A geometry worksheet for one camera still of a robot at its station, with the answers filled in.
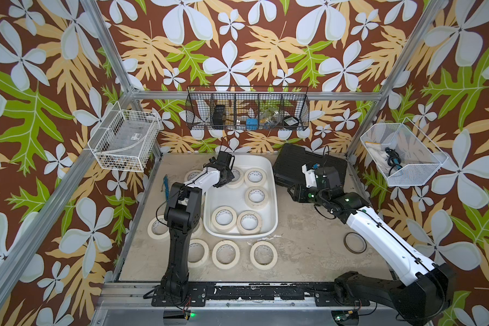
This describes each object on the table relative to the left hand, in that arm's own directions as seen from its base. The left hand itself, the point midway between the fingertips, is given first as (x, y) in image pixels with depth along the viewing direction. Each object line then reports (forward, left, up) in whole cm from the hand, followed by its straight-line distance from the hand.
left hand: (229, 174), depth 104 cm
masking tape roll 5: (-30, -10, -3) cm, 31 cm away
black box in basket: (+19, +5, +24) cm, 30 cm away
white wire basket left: (-5, +39, +28) cm, 49 cm away
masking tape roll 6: (-31, +11, -2) cm, 33 cm away
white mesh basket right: (-14, -73, +29) cm, 79 cm away
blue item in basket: (+12, -11, +23) cm, 29 cm away
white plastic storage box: (-16, -9, -4) cm, 19 cm away
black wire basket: (+22, -7, +26) cm, 35 cm away
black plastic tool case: (+10, -33, +1) cm, 34 cm away
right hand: (-20, -26, +17) cm, 37 cm away
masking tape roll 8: (-44, -1, -2) cm, 44 cm away
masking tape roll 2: (+3, -14, -5) cm, 15 cm away
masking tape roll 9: (-39, -16, -5) cm, 43 cm away
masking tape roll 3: (-12, -14, -3) cm, 18 cm away
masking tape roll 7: (-39, +11, -4) cm, 40 cm away
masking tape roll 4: (-24, +1, -3) cm, 24 cm away
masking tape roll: (-4, -5, +1) cm, 6 cm away
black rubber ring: (-34, -51, -4) cm, 62 cm away
